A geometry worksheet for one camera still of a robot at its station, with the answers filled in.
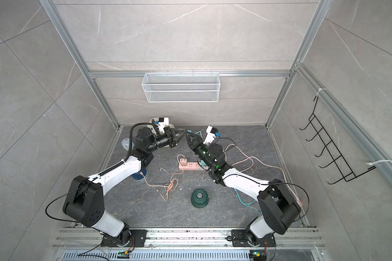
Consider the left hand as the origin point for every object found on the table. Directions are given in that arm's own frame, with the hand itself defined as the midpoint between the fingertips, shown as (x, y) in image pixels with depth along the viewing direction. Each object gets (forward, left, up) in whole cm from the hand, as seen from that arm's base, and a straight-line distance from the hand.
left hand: (188, 129), depth 72 cm
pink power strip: (-1, +1, -31) cm, 31 cm away
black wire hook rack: (-20, -61, -3) cm, 64 cm away
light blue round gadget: (+14, +41, -26) cm, 51 cm away
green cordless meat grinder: (-24, -5, -23) cm, 33 cm away
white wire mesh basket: (+40, +5, -4) cm, 41 cm away
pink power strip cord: (-6, -53, -30) cm, 61 cm away
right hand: (-1, +1, -3) cm, 3 cm away
